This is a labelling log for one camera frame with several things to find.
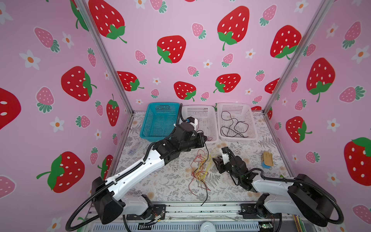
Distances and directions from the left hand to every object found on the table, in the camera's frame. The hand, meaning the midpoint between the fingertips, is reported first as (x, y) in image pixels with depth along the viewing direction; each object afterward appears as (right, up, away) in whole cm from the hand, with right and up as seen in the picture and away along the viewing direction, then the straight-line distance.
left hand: (209, 137), depth 69 cm
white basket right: (+27, +8, +44) cm, 52 cm away
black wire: (+1, -15, +12) cm, 19 cm away
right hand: (+5, -14, +17) cm, 23 cm away
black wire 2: (+16, +16, +39) cm, 45 cm away
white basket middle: (+4, +13, +47) cm, 49 cm away
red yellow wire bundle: (-3, -19, +18) cm, 27 cm away
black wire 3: (+25, -2, +36) cm, 44 cm away
